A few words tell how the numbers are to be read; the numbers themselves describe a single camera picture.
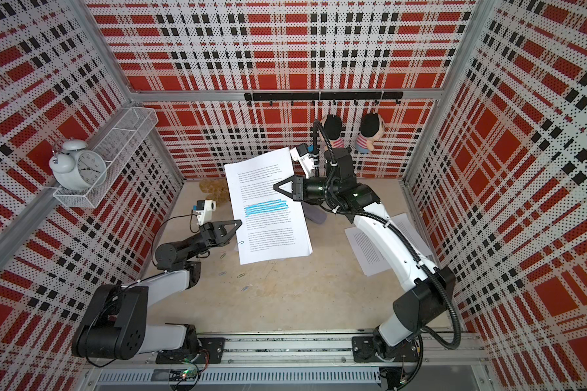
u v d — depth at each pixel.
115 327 0.43
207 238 0.64
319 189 0.59
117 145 0.81
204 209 0.69
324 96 0.91
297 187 0.60
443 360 0.73
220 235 0.67
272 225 0.67
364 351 0.73
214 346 0.74
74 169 0.60
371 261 0.93
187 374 0.70
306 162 0.62
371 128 0.94
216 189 1.08
